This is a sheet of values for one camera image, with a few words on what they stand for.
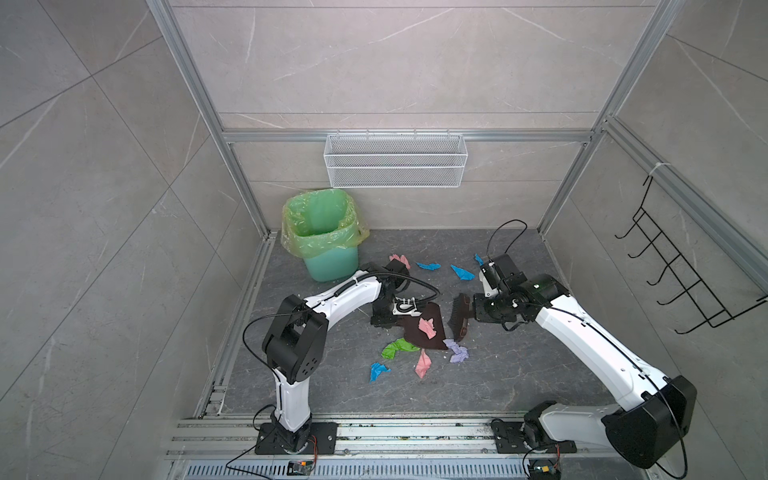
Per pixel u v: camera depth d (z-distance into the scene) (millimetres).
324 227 1060
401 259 1076
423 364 858
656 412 378
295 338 505
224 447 740
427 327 900
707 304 622
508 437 732
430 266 1074
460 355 858
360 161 1005
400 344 882
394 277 648
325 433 743
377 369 839
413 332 892
